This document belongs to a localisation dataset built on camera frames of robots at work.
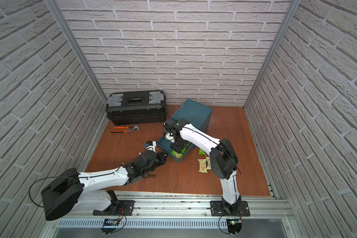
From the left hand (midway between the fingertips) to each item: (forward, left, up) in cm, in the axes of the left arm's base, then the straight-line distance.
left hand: (171, 152), depth 82 cm
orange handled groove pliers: (+23, +33, -10) cm, 42 cm away
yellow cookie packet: (-5, -19, -10) cm, 22 cm away
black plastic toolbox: (+31, +24, +6) cm, 40 cm away
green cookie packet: (+5, -19, -9) cm, 22 cm away
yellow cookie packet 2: (+1, -23, -10) cm, 25 cm away
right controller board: (-34, -32, -10) cm, 47 cm away
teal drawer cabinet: (+20, -15, +11) cm, 27 cm away
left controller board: (-31, +30, -14) cm, 46 cm away
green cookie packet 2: (-1, -4, -2) cm, 5 cm away
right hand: (+5, -7, -2) cm, 9 cm away
